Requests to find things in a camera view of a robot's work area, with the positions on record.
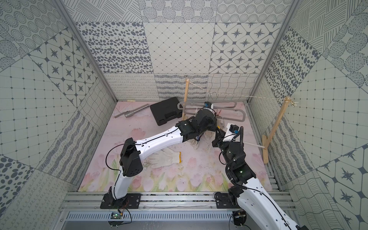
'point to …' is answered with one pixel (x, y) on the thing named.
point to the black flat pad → (166, 110)
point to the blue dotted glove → (166, 156)
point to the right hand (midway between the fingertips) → (216, 129)
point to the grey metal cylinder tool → (129, 113)
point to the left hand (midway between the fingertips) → (223, 123)
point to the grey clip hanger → (190, 106)
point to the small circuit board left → (116, 215)
